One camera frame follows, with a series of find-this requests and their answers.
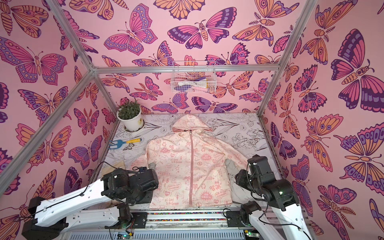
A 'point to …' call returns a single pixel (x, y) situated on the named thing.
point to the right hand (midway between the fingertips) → (238, 176)
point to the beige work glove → (109, 169)
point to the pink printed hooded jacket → (190, 160)
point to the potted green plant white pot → (129, 113)
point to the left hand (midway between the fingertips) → (152, 198)
